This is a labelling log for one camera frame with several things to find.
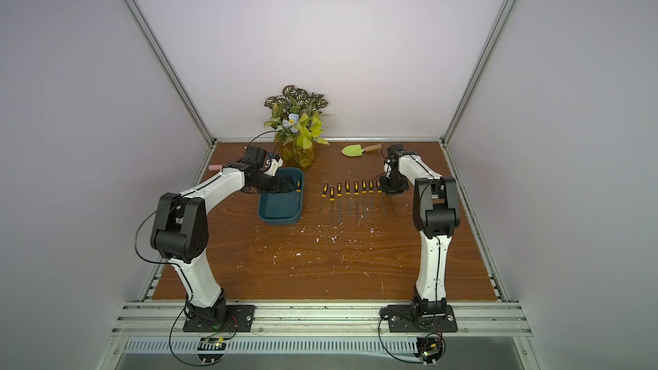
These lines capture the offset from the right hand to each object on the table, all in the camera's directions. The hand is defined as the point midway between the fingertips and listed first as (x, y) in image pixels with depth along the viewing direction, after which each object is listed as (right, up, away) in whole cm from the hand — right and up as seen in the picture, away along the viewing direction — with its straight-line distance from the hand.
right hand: (393, 186), depth 101 cm
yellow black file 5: (-12, -2, 0) cm, 12 cm away
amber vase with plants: (-38, +26, -9) cm, 47 cm away
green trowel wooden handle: (-14, +15, +16) cm, 26 cm away
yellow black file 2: (-22, -3, -1) cm, 22 cm away
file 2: (-6, -2, -1) cm, 6 cm away
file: (-9, -2, 0) cm, 9 cm away
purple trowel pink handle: (-77, +8, +8) cm, 77 cm away
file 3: (-38, 0, -4) cm, 38 cm away
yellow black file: (-25, -5, -1) cm, 26 cm away
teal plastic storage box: (-44, -9, 0) cm, 45 cm away
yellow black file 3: (-18, -3, -1) cm, 19 cm away
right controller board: (+3, -43, -32) cm, 53 cm away
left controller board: (-59, -43, -30) cm, 79 cm away
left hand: (-41, +1, -6) cm, 42 cm away
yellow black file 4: (-15, -3, -1) cm, 15 cm away
